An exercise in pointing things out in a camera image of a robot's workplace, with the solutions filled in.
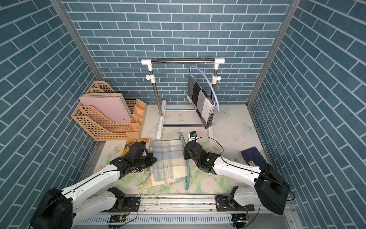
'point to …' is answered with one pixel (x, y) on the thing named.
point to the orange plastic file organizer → (103, 128)
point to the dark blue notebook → (252, 157)
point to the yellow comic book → (128, 143)
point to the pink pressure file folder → (112, 106)
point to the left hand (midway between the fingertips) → (160, 160)
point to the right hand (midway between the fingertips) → (186, 147)
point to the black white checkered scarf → (201, 100)
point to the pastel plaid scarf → (168, 164)
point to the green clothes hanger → (188, 187)
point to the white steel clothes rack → (185, 89)
